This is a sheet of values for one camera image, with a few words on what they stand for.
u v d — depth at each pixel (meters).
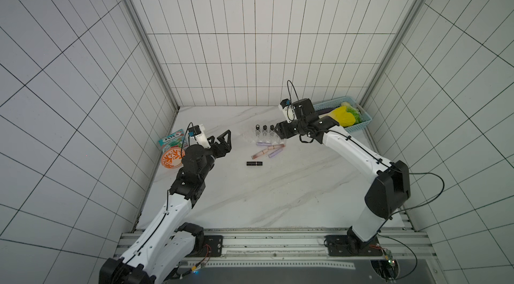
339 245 0.72
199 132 0.65
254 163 0.95
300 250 0.73
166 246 0.56
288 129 0.73
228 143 0.71
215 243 0.73
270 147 1.00
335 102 1.14
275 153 0.98
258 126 1.01
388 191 0.45
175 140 1.03
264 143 1.03
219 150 0.67
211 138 0.77
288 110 0.71
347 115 1.04
